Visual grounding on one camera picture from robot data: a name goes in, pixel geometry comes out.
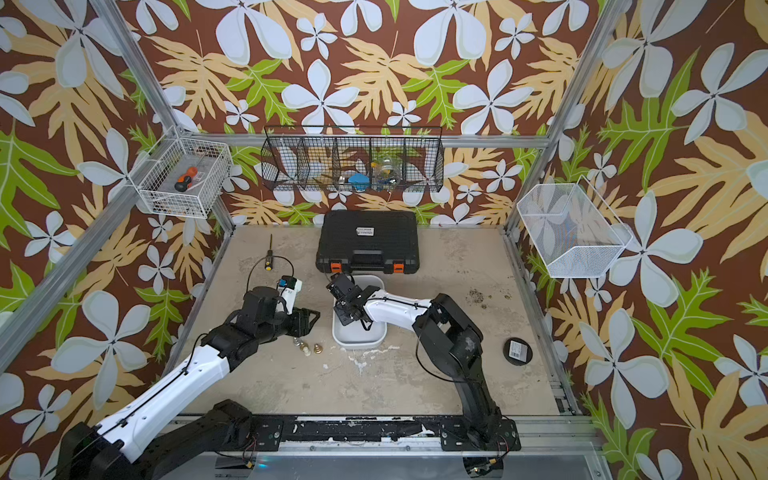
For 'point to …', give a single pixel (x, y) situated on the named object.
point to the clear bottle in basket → (386, 177)
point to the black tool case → (368, 241)
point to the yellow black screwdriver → (269, 257)
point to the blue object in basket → (360, 181)
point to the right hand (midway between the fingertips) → (346, 307)
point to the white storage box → (354, 335)
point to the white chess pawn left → (307, 352)
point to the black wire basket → (353, 158)
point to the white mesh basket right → (573, 233)
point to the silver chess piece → (297, 341)
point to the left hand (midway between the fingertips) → (314, 309)
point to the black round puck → (517, 351)
